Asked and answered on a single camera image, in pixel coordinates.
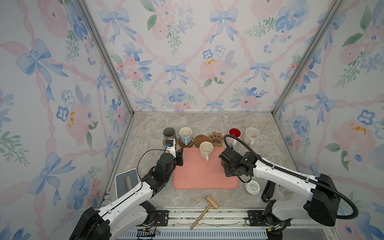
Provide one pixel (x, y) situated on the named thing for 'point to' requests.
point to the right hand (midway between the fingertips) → (228, 168)
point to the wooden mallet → (213, 204)
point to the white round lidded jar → (252, 187)
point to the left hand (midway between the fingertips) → (180, 147)
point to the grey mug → (169, 132)
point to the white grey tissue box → (125, 181)
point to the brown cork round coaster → (199, 138)
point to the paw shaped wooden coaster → (216, 138)
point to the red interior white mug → (235, 132)
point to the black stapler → (268, 191)
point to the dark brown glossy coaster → (189, 145)
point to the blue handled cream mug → (185, 134)
